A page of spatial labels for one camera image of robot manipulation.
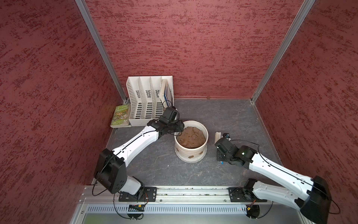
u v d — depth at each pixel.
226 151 0.59
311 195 0.39
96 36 0.81
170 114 0.62
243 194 0.67
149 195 0.74
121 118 1.03
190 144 0.82
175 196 0.76
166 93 0.91
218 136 0.83
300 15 0.74
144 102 1.15
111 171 0.42
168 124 0.62
